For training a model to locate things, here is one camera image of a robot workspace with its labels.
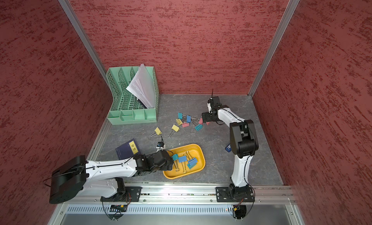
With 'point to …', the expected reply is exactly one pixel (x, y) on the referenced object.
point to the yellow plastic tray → (187, 159)
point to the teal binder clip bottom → (192, 166)
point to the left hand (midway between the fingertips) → (166, 164)
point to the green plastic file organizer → (125, 107)
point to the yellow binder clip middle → (174, 128)
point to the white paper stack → (142, 85)
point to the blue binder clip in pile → (188, 119)
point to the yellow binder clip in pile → (178, 121)
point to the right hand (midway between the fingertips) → (210, 119)
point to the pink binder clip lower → (184, 124)
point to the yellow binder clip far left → (157, 132)
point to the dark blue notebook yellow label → (128, 150)
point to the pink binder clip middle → (200, 121)
